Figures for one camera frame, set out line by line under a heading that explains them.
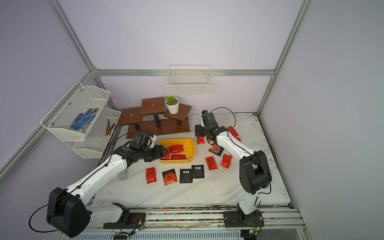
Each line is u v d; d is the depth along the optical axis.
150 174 0.88
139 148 0.63
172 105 0.94
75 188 0.42
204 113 0.80
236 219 0.73
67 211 0.39
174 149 0.98
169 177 0.88
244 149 0.51
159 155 0.71
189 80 0.96
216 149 1.01
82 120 0.76
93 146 0.88
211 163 0.93
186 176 0.88
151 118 1.19
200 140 1.04
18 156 0.53
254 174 0.47
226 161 0.93
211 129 0.69
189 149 0.99
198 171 0.90
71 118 0.75
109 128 0.95
